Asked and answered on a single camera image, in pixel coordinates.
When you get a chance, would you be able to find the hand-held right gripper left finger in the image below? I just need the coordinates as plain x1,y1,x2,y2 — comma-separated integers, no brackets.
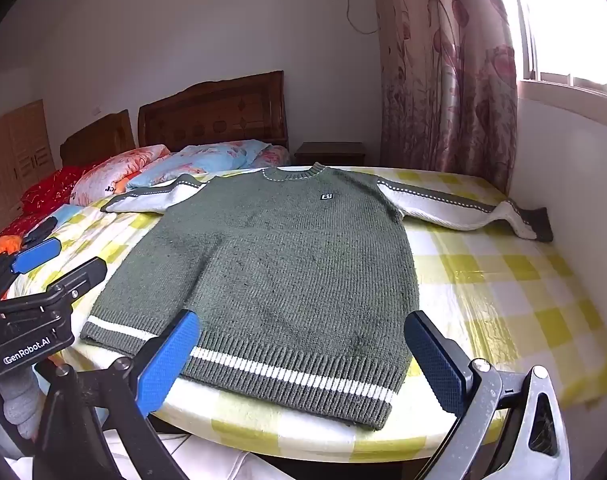
33,309,202,480

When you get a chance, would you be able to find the small wooden headboard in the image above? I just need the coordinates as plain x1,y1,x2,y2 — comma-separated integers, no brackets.
59,109,137,167

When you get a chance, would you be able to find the dark wooden nightstand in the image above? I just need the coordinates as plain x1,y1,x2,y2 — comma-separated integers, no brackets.
294,141,367,167

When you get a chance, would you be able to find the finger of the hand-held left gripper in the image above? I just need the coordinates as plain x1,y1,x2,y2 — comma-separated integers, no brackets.
19,217,59,250
0,237,62,296

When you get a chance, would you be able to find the pink floral curtain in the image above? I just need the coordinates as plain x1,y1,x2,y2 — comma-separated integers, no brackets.
370,0,523,197

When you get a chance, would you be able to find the window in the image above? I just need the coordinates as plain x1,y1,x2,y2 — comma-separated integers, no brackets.
487,0,607,102

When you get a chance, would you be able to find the yellow checked bed sheet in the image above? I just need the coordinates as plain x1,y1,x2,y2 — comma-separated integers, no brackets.
3,164,607,462

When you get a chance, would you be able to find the green knitted sweater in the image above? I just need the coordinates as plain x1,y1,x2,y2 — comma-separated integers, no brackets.
80,162,555,432

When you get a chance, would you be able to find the orange floral pillow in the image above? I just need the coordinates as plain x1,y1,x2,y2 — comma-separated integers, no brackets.
68,144,172,207

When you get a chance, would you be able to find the person's left hand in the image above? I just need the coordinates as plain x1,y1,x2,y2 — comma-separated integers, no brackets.
0,367,40,444

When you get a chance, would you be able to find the light wooden wardrobe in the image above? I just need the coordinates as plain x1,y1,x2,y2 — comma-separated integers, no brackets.
0,99,57,247

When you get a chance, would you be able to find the blue floral quilt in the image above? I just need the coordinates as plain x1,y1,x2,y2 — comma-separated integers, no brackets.
125,138,272,191

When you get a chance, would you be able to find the white padded cloth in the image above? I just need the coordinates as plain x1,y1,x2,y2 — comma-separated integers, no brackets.
100,422,284,480

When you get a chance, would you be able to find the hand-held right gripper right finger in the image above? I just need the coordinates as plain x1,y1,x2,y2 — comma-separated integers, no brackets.
403,310,572,480

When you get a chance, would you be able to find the red patterned blanket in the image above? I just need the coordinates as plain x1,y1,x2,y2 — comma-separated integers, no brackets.
0,162,110,263

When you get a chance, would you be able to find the large wooden headboard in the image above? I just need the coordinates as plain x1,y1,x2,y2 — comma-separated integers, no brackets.
136,70,289,154

